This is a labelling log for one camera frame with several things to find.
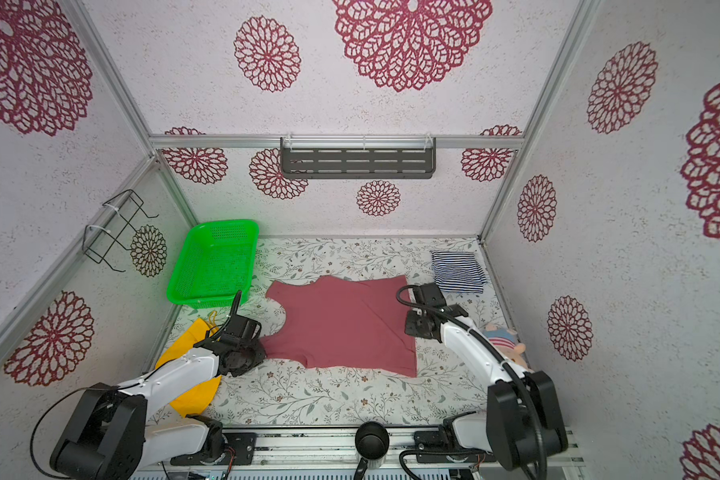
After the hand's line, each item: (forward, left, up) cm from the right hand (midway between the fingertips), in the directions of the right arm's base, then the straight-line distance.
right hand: (415, 322), depth 88 cm
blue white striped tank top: (+25, -18, -6) cm, 31 cm away
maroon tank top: (+2, +20, -6) cm, 21 cm away
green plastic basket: (+28, +72, -5) cm, 78 cm away
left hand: (-10, +46, -8) cm, 47 cm away
